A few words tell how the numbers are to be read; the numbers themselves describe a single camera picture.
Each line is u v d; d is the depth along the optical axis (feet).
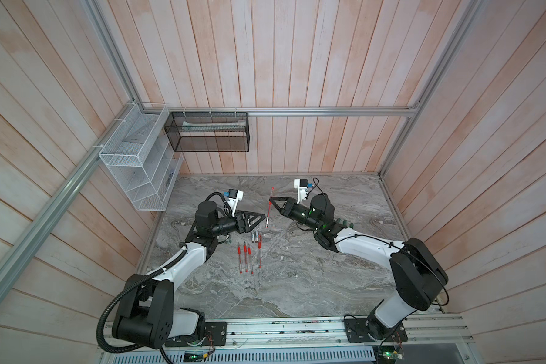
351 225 3.31
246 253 3.03
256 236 3.19
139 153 2.25
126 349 1.38
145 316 1.36
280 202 2.54
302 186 2.44
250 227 2.30
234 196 2.39
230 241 3.13
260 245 3.12
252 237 3.15
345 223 3.32
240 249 3.05
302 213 2.33
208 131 3.39
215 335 2.41
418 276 1.48
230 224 2.34
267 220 2.52
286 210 2.33
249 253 3.03
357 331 2.40
